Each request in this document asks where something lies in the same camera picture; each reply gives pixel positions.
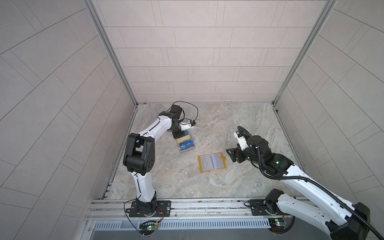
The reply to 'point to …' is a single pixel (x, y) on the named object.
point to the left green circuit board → (150, 227)
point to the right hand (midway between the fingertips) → (230, 149)
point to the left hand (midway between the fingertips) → (183, 129)
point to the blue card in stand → (186, 144)
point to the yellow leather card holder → (211, 162)
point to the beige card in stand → (183, 139)
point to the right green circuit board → (277, 221)
